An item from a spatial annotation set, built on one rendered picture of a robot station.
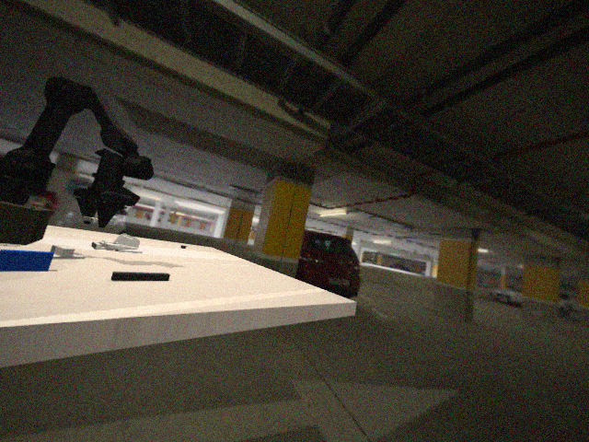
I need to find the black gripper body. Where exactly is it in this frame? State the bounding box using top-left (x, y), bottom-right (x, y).
top-left (73, 169), bottom-right (133, 206)

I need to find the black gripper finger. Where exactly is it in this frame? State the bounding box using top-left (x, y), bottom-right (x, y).
top-left (97, 201), bottom-right (128, 228)
top-left (76, 198), bottom-right (98, 224)

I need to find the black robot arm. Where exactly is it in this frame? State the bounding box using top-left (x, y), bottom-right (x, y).
top-left (0, 76), bottom-right (154, 205)

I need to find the black flat bar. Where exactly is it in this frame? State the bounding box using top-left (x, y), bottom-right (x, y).
top-left (111, 271), bottom-right (170, 282)

